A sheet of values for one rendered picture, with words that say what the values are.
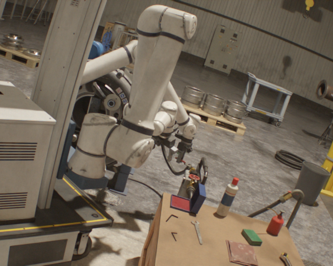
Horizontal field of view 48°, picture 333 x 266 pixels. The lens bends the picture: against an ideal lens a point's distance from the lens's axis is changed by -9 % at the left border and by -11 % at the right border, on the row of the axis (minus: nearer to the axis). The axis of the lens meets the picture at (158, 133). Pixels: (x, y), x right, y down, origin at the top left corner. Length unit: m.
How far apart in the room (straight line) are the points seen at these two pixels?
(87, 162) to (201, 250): 0.66
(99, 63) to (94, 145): 0.71
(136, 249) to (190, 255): 0.85
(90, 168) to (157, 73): 0.53
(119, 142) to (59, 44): 0.56
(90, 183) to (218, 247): 0.68
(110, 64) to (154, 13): 0.69
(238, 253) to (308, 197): 2.83
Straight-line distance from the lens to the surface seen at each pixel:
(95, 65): 2.43
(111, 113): 2.85
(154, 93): 1.79
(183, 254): 1.77
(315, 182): 4.62
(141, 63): 1.98
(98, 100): 2.70
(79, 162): 1.91
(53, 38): 2.02
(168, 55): 1.79
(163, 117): 2.11
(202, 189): 2.21
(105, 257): 2.42
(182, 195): 2.72
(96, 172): 1.92
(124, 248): 2.56
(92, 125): 1.85
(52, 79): 1.97
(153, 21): 1.86
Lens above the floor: 1.36
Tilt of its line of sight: 15 degrees down
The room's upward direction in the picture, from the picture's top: 19 degrees clockwise
